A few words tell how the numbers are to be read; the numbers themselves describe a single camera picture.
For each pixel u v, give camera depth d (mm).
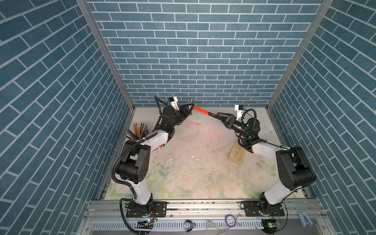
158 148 956
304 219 697
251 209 736
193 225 692
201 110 869
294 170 471
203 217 725
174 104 805
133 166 481
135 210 674
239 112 783
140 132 912
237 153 886
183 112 773
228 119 735
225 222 705
